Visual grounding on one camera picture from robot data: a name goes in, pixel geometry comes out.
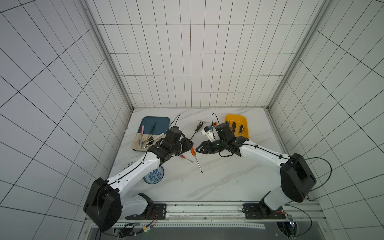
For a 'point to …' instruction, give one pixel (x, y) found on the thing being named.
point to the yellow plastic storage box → (238, 125)
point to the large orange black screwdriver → (193, 152)
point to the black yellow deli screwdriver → (233, 126)
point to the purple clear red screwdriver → (182, 156)
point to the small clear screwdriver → (202, 121)
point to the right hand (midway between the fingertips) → (193, 152)
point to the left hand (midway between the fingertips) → (190, 146)
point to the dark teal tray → (162, 125)
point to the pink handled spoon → (142, 142)
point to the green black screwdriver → (227, 122)
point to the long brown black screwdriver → (198, 128)
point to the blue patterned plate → (155, 176)
